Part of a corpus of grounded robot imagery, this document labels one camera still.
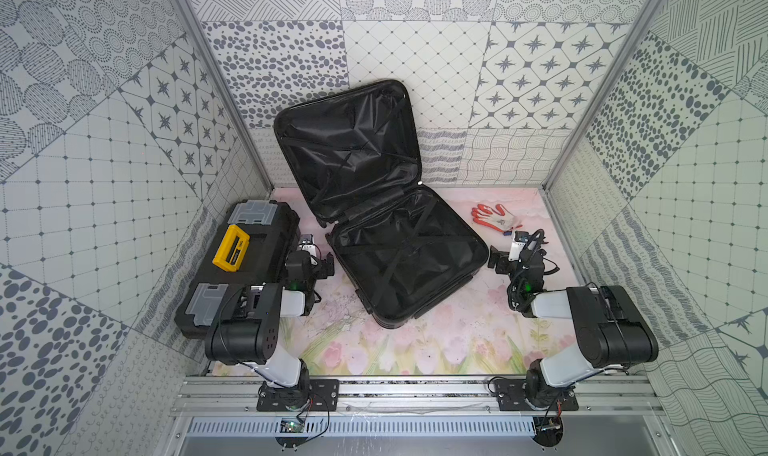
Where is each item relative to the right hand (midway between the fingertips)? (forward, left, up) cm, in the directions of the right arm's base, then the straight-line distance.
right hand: (507, 250), depth 95 cm
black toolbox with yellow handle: (-7, +78, +11) cm, 79 cm away
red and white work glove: (+18, -2, -6) cm, 19 cm away
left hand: (-2, +60, +1) cm, 60 cm away
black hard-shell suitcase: (+22, +50, +21) cm, 58 cm away
